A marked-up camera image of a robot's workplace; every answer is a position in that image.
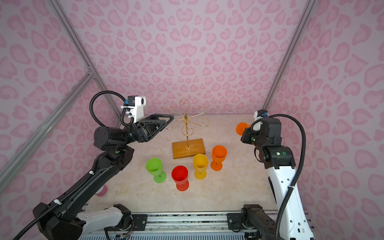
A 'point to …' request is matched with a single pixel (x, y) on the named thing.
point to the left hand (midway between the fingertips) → (168, 127)
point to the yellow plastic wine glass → (200, 163)
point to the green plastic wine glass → (154, 166)
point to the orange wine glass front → (219, 153)
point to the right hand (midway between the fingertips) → (243, 129)
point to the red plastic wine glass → (180, 174)
